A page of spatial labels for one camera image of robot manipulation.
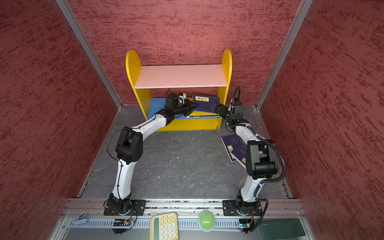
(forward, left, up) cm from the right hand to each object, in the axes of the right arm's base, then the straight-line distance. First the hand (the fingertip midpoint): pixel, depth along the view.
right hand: (219, 111), depth 95 cm
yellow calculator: (-59, +32, -14) cm, 68 cm away
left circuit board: (-57, +53, -17) cm, 79 cm away
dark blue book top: (-22, -12, -16) cm, 29 cm away
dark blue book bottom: (-14, -9, -16) cm, 23 cm away
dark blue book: (+3, +8, +4) cm, 10 cm away
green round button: (-57, +12, -15) cm, 60 cm away
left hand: (0, +13, +5) cm, 14 cm away
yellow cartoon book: (-3, +16, +1) cm, 16 cm away
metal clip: (-54, +72, -14) cm, 91 cm away
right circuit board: (-59, -7, -18) cm, 62 cm away
